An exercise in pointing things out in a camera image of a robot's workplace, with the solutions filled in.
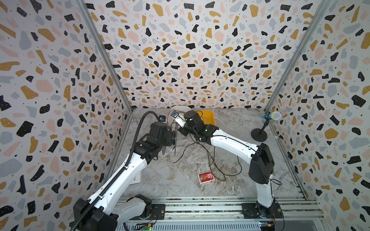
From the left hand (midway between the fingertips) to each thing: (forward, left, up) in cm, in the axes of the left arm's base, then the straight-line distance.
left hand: (166, 131), depth 76 cm
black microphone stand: (+13, -64, -25) cm, 70 cm away
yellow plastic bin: (+32, -26, -25) cm, 49 cm away
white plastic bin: (+39, -5, -23) cm, 45 cm away
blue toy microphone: (+10, -63, 0) cm, 64 cm away
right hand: (+9, -6, +1) cm, 11 cm away
